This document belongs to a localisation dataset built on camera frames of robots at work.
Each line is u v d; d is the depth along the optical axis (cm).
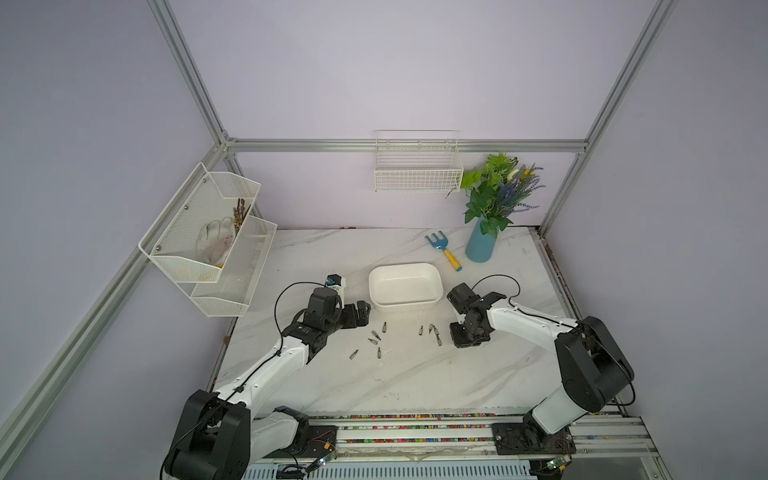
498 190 86
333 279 76
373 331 93
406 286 102
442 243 115
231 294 93
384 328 94
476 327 67
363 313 76
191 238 77
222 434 40
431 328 93
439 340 91
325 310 66
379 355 88
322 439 73
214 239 78
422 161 94
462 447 73
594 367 45
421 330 93
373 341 91
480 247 107
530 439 65
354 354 88
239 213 81
